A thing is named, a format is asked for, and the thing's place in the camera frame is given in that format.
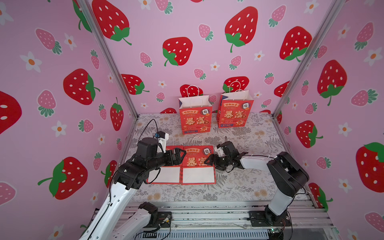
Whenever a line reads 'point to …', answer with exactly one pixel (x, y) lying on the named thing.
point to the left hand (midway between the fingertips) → (180, 152)
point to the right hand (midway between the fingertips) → (209, 162)
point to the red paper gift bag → (167, 175)
